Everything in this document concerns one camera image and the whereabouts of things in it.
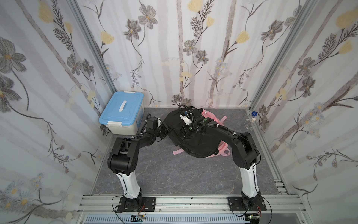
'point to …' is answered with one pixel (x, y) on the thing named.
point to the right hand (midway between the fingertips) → (185, 125)
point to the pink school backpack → (205, 143)
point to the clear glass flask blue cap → (249, 125)
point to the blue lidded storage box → (124, 113)
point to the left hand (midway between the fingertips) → (174, 126)
